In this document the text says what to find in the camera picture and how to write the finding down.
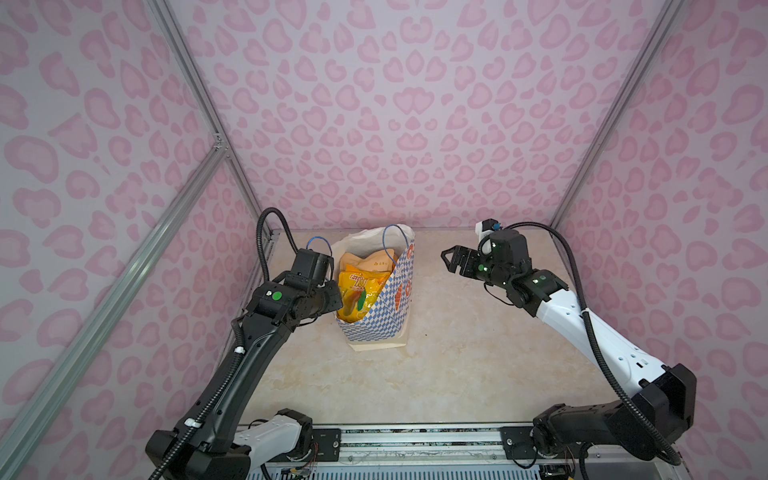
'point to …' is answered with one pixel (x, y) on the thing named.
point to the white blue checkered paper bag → (388, 326)
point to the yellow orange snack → (357, 290)
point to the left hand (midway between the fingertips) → (334, 291)
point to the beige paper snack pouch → (383, 261)
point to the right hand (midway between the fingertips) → (454, 254)
